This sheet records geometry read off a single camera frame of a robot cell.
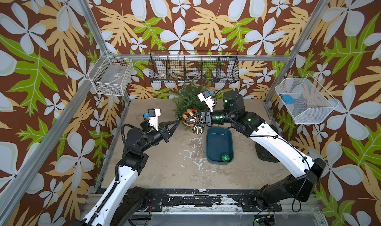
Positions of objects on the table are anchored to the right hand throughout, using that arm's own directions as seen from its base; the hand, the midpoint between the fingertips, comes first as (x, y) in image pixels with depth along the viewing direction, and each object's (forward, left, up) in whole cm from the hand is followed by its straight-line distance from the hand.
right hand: (189, 119), depth 61 cm
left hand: (+1, +4, -2) cm, 5 cm away
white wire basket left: (+35, +47, -3) cm, 59 cm away
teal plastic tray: (+8, -19, -38) cm, 43 cm away
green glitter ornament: (-3, -21, -32) cm, 38 cm away
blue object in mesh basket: (+25, -59, -13) cm, 65 cm away
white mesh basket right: (+20, -66, -10) cm, 70 cm away
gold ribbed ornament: (+4, -4, -14) cm, 15 cm away
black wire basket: (+49, -1, -6) cm, 50 cm away
